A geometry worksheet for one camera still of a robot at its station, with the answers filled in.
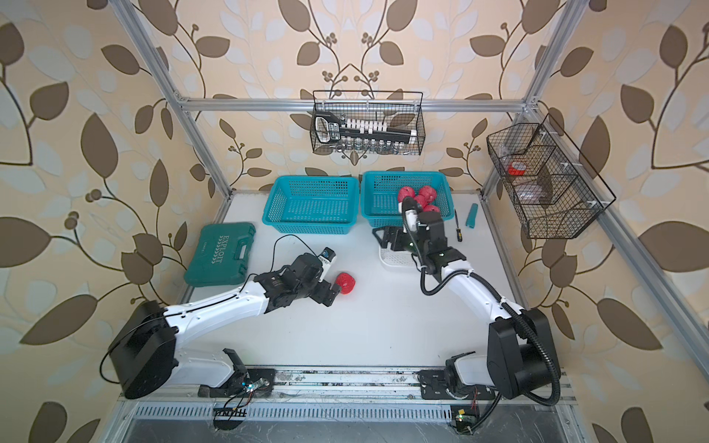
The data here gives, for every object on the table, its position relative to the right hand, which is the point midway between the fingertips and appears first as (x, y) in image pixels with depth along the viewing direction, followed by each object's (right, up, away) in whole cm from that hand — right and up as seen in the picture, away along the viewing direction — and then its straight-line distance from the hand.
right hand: (384, 231), depth 84 cm
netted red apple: (+21, +15, +30) cm, 39 cm away
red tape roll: (+39, +19, -3) cm, 44 cm away
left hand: (-18, -15, +1) cm, 23 cm away
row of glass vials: (-4, +28, +5) cm, 28 cm away
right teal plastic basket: (+1, +15, +36) cm, 39 cm away
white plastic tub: (+2, -9, +7) cm, 12 cm away
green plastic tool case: (-57, -9, +12) cm, 59 cm away
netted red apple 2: (-12, -17, +4) cm, 21 cm away
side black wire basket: (+50, +13, -2) cm, 52 cm away
